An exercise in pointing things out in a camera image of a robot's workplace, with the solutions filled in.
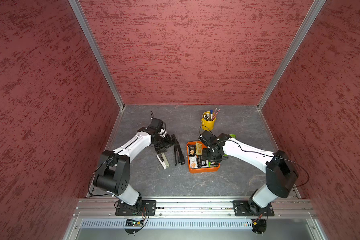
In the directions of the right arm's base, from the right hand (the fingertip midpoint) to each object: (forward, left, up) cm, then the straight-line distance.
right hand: (207, 161), depth 84 cm
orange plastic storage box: (-3, 0, -6) cm, 6 cm away
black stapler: (+5, +17, -4) cm, 18 cm away
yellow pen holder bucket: (+27, -2, +2) cm, 27 cm away
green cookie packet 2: (-8, -4, +24) cm, 26 cm away
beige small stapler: (+2, +26, -3) cm, 27 cm away
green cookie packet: (+21, -21, -6) cm, 30 cm away
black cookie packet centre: (+2, +5, -3) cm, 6 cm away
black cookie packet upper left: (+9, +9, -3) cm, 13 cm away
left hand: (+7, +21, +3) cm, 22 cm away
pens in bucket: (+32, -6, +3) cm, 33 cm away
